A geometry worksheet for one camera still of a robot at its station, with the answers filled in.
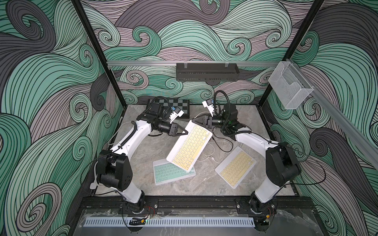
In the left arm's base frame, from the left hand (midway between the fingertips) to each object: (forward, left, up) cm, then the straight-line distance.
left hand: (186, 132), depth 74 cm
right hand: (+6, -3, +3) cm, 7 cm away
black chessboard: (+42, +2, -22) cm, 48 cm away
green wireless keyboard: (-11, +12, -25) cm, 30 cm away
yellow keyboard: (-9, -29, -23) cm, 39 cm away
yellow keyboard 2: (-7, -1, -6) cm, 9 cm away
